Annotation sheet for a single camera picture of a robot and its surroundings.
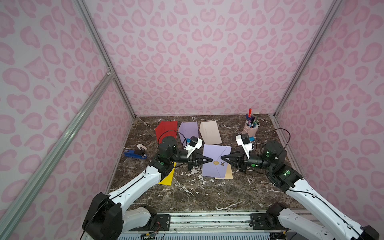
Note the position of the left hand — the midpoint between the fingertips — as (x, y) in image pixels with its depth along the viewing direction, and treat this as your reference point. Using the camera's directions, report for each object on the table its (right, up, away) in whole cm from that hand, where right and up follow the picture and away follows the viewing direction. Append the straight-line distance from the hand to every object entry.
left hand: (210, 160), depth 64 cm
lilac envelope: (+3, -4, +2) cm, 5 cm away
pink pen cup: (+29, +14, +34) cm, 47 cm away
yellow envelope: (-18, -7, -4) cm, 19 cm away
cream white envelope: (+3, +11, +46) cm, 48 cm away
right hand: (+5, +1, -2) cm, 5 cm away
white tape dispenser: (-43, +1, +36) cm, 56 cm away
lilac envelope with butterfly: (-13, +12, +47) cm, 51 cm away
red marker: (+30, +24, +36) cm, 52 cm away
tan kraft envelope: (+9, -8, +5) cm, 13 cm away
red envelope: (-29, +13, +50) cm, 59 cm away
